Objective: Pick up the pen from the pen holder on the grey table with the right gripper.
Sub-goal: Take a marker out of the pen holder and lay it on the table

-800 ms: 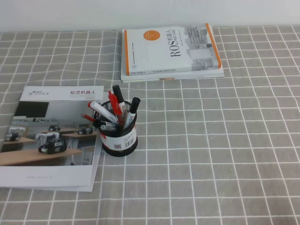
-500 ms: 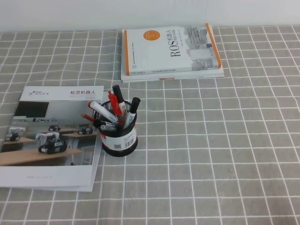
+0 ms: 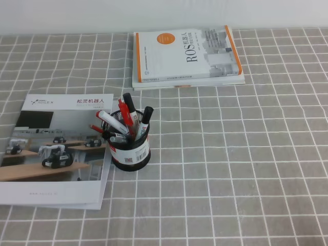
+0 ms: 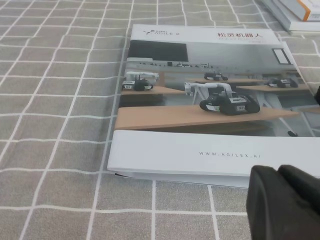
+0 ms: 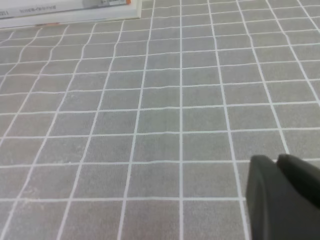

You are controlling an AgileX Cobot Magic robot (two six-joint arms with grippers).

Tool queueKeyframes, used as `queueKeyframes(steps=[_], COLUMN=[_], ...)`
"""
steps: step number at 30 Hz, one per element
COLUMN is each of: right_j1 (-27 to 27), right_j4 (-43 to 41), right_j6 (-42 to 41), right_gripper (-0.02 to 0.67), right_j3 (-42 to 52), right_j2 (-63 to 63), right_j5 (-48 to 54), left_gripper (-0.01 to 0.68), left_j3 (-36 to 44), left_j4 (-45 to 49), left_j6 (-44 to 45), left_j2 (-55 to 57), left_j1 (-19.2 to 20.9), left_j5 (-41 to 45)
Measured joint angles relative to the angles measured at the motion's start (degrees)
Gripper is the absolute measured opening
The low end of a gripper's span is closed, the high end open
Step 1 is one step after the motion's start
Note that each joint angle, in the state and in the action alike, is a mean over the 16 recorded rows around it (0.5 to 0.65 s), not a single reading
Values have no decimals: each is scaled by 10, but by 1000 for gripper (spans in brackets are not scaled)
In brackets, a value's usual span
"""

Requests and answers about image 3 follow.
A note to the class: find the white Agilex brochure booklet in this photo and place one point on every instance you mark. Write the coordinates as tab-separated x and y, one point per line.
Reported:
51	157

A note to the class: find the black cap marker tall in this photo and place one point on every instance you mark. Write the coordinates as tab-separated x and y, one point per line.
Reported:
132	112

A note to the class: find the thin red pen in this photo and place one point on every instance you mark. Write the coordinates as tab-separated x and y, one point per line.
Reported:
97	129

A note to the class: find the white orange ROS book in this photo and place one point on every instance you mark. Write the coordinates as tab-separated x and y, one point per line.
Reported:
163	58

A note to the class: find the grey checked tablecloth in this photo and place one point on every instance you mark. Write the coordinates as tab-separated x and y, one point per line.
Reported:
234	165

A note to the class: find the black silver pen low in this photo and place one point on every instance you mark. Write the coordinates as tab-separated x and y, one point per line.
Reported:
115	137

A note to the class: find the black mesh pen holder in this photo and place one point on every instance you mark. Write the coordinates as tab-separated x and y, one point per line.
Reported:
131	156

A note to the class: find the red cap white marker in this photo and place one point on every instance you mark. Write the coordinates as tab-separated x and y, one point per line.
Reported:
112	122

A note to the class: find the red ballpoint pen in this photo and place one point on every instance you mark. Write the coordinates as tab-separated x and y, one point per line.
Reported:
126	116

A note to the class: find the white book under ROS book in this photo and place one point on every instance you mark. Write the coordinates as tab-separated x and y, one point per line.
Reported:
199	82

